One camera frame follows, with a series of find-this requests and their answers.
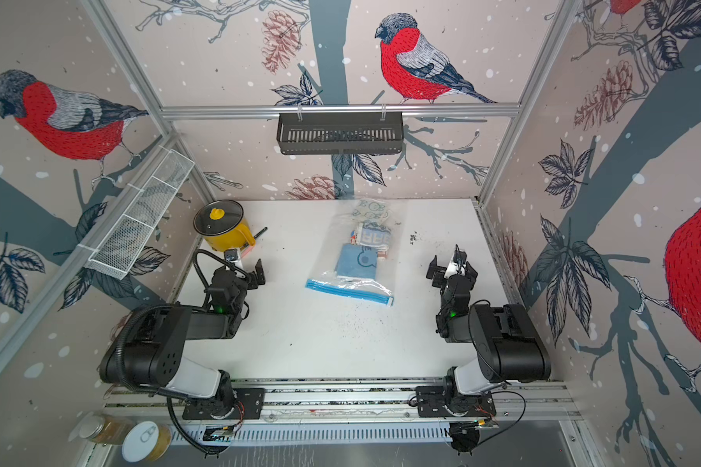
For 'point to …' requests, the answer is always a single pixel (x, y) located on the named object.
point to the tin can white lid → (146, 442)
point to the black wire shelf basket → (340, 135)
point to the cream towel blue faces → (371, 210)
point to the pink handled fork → (246, 251)
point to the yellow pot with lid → (221, 224)
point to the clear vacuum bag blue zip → (345, 231)
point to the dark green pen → (262, 232)
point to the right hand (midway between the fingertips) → (452, 256)
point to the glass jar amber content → (110, 430)
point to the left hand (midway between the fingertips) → (248, 256)
